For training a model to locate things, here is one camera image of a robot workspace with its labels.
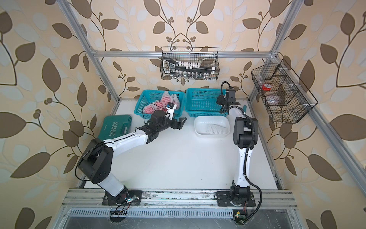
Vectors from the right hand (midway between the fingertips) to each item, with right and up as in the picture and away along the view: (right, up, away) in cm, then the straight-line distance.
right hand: (221, 99), depth 108 cm
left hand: (-32, -11, -23) cm, 40 cm away
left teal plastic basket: (-61, +2, +6) cm, 62 cm away
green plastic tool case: (-78, -20, -9) cm, 80 cm away
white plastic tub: (-16, -18, -3) cm, 25 cm away
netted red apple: (-35, -1, +1) cm, 35 cm away
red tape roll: (+20, +4, -27) cm, 34 cm away
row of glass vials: (-23, +13, -19) cm, 33 cm away
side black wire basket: (+26, -4, -34) cm, 43 cm away
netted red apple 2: (-54, -7, -3) cm, 55 cm away
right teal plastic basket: (-14, -2, +12) cm, 18 cm away
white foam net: (-6, -22, -7) cm, 24 cm away
